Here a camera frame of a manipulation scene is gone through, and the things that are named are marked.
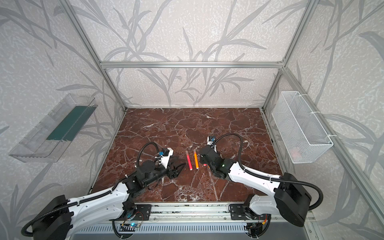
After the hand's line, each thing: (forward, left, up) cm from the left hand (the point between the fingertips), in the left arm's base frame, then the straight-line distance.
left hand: (183, 157), depth 76 cm
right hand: (+8, -10, -3) cm, 13 cm away
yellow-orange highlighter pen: (+6, -6, -15) cm, 17 cm away
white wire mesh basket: (0, -52, +20) cm, 55 cm away
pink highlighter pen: (+5, -2, -15) cm, 16 cm away
